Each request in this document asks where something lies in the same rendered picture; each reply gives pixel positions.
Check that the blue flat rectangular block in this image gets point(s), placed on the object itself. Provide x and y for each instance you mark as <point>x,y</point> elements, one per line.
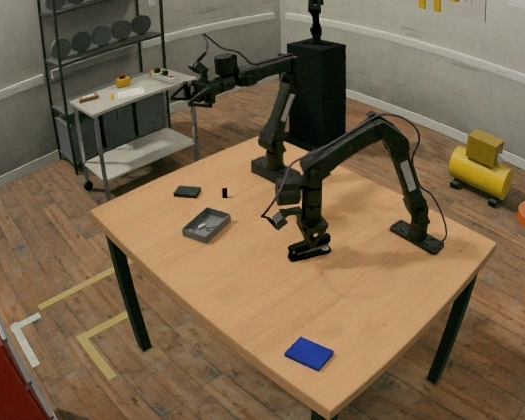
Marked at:
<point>309,353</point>

